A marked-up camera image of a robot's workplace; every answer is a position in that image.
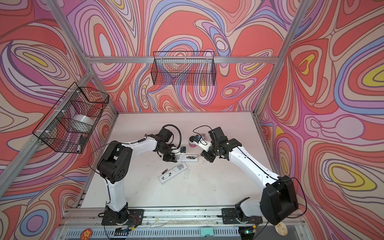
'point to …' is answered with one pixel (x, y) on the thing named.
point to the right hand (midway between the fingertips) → (206, 155)
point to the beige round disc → (281, 228)
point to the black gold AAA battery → (164, 171)
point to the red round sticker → (86, 234)
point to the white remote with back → (163, 177)
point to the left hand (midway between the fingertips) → (177, 154)
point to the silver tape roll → (82, 123)
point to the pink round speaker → (191, 142)
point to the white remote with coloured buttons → (187, 157)
